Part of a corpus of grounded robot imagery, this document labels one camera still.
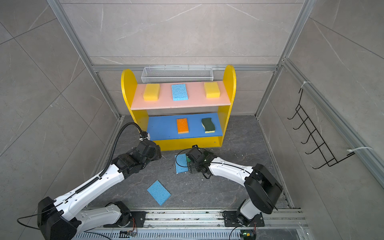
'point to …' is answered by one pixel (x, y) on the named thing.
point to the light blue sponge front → (159, 192)
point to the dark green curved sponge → (209, 126)
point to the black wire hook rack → (319, 143)
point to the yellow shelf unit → (178, 115)
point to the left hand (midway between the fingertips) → (156, 146)
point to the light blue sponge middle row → (181, 163)
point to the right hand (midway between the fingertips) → (196, 164)
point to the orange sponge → (182, 125)
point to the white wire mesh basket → (177, 74)
